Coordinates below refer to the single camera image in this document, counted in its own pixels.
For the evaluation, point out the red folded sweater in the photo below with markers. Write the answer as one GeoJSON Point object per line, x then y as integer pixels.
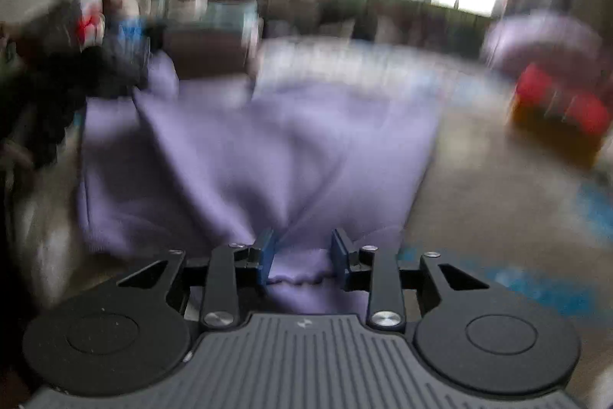
{"type": "Point", "coordinates": [560, 102]}

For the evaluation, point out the dark desk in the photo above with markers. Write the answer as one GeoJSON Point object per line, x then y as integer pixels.
{"type": "Point", "coordinates": [206, 49]}

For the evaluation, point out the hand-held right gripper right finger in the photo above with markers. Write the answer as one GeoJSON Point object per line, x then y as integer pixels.
{"type": "Point", "coordinates": [341, 260]}

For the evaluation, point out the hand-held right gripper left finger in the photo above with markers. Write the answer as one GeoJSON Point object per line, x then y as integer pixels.
{"type": "Point", "coordinates": [266, 258]}

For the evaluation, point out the yellow folded sweater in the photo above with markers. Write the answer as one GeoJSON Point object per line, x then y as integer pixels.
{"type": "Point", "coordinates": [550, 138]}

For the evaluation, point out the purple sweatshirt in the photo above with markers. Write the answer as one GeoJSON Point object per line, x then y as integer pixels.
{"type": "Point", "coordinates": [263, 150]}

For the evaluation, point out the colourful alphabet foam mat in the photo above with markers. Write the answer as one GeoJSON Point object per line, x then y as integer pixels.
{"type": "Point", "coordinates": [421, 21]}

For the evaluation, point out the lilac quilt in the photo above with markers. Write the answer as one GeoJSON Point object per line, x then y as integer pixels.
{"type": "Point", "coordinates": [541, 40]}

